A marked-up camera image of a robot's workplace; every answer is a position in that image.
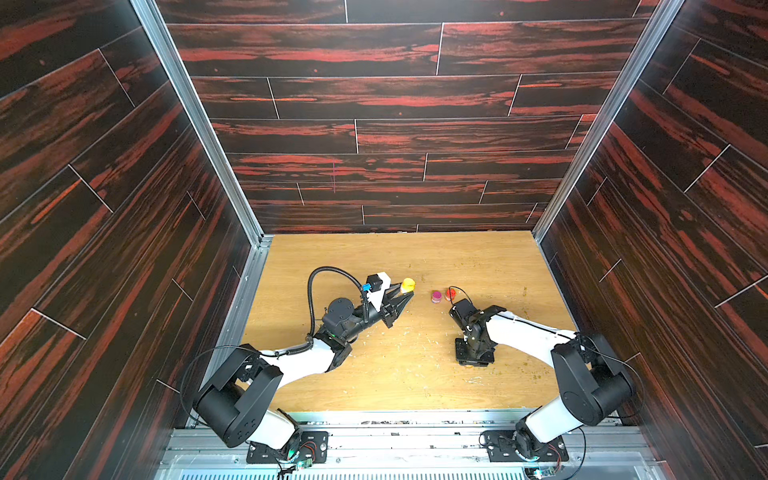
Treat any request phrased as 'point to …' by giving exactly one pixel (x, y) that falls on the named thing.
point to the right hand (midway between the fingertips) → (470, 358)
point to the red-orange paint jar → (450, 294)
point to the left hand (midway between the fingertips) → (409, 291)
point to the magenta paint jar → (436, 296)
